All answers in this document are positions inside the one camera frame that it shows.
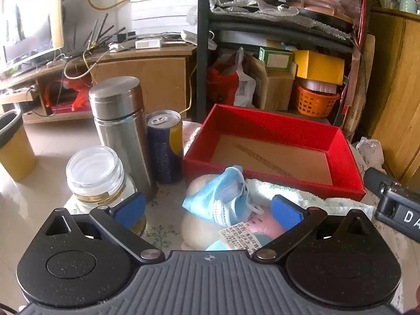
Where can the red white bag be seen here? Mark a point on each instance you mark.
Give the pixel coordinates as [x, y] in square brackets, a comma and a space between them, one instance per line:
[227, 81]

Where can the green box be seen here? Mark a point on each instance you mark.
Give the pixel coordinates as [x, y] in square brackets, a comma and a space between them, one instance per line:
[275, 59]

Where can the black wifi router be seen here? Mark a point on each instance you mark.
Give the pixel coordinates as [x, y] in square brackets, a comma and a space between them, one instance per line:
[93, 36]

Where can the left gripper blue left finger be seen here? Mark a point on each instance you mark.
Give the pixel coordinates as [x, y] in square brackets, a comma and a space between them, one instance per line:
[116, 223]

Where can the blue yellow drink can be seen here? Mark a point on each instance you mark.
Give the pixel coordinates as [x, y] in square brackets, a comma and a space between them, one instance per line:
[164, 135]

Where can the pink lidded pan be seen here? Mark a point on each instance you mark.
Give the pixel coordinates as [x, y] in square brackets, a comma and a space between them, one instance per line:
[326, 7]

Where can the wooden cupboard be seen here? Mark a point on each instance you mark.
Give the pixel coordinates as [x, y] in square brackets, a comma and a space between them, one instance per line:
[391, 114]

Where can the white plastic bag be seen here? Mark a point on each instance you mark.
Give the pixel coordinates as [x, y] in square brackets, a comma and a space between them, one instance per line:
[371, 154]

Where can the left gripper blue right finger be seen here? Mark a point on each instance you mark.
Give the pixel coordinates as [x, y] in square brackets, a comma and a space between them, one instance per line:
[298, 224]

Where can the black metal shelf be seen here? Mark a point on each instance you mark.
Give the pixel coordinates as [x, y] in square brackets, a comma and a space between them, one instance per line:
[285, 30]

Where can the orange plastic basket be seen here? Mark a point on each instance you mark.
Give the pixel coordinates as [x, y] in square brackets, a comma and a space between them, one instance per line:
[314, 104]

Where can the wooden tv cabinet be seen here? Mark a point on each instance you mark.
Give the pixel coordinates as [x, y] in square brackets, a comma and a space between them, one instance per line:
[164, 75]

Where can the light green towel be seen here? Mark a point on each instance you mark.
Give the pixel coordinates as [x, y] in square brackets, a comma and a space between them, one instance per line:
[262, 194]

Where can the yellow trash bin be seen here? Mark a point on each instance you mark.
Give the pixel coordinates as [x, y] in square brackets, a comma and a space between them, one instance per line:
[16, 153]

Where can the yellow box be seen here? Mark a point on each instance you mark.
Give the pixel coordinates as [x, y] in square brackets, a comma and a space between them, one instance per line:
[319, 67]

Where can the stainless steel thermos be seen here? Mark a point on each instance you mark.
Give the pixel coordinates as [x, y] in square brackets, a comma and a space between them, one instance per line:
[119, 117]

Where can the blue surgical face mask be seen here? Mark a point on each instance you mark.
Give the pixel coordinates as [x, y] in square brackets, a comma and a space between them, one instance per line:
[225, 200]

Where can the television monitor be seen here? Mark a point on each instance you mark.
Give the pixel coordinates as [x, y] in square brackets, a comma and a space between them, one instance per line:
[29, 29]

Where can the red cardboard box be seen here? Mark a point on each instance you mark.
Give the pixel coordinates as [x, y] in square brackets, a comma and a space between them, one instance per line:
[275, 148]

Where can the brown cardboard carton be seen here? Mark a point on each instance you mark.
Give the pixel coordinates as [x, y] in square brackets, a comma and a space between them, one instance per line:
[273, 87]

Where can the clear glass jar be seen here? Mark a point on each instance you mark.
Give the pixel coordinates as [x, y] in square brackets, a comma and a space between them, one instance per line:
[96, 177]

